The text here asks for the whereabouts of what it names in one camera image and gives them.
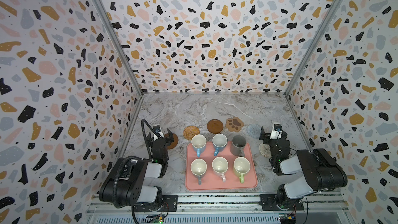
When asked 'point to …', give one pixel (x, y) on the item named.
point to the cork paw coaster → (234, 124)
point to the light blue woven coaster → (254, 130)
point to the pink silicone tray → (212, 180)
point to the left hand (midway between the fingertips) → (160, 130)
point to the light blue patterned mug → (219, 141)
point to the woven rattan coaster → (190, 131)
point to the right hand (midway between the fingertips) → (273, 127)
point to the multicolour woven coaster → (265, 150)
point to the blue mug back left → (198, 141)
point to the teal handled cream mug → (198, 167)
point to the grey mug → (238, 142)
